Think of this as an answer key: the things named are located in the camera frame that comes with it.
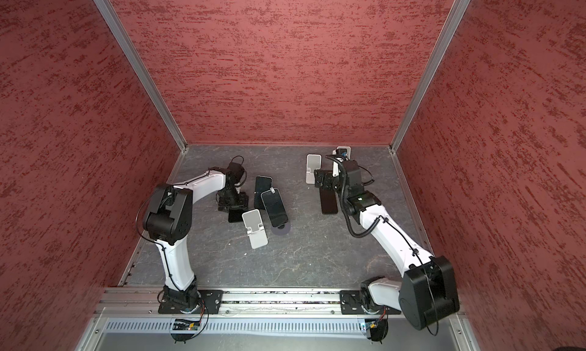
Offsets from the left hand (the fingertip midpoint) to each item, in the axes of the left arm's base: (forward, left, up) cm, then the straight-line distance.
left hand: (237, 212), depth 96 cm
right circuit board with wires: (-40, -53, -1) cm, 66 cm away
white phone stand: (+22, -33, +9) cm, 41 cm away
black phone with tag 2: (+7, -40, -1) cm, 41 cm away
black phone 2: (+6, -11, +13) cm, 18 cm away
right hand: (+5, -36, +21) cm, 42 cm away
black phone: (-4, -1, +4) cm, 6 cm away
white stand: (-10, -10, +6) cm, 15 cm away
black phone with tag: (-4, -18, +13) cm, 22 cm away
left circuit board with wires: (-40, +9, -1) cm, 41 cm away
